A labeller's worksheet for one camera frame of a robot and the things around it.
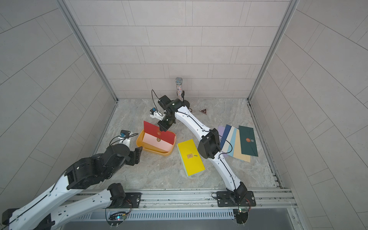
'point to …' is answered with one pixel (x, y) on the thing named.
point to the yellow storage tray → (152, 149)
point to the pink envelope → (158, 143)
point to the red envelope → (154, 132)
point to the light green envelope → (182, 160)
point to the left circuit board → (117, 218)
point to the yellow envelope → (190, 157)
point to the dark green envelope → (247, 141)
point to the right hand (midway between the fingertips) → (162, 128)
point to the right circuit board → (242, 217)
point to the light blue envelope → (231, 146)
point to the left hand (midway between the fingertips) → (140, 147)
